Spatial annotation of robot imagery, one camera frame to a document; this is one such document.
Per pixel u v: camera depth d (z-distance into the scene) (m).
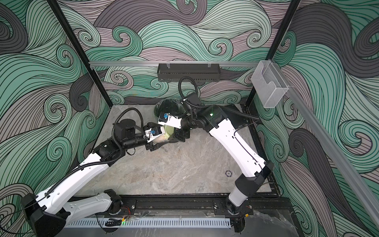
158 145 0.61
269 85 0.78
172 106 0.95
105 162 0.47
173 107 0.95
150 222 0.70
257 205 0.74
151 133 0.55
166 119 0.53
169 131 0.62
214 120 0.43
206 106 0.48
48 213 0.38
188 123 0.53
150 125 0.62
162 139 0.64
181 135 0.56
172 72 1.06
